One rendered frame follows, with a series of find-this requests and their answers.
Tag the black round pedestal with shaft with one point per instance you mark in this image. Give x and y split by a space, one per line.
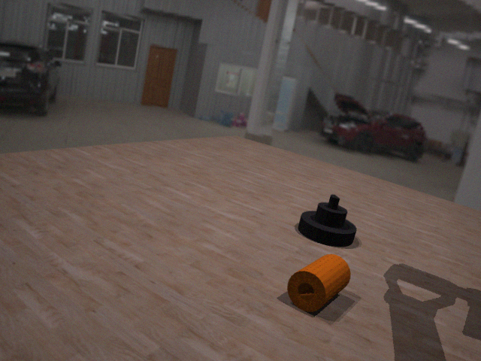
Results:
327 225

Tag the orange cylinder with d-shaped hole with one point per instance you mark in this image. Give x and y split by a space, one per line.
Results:
317 283

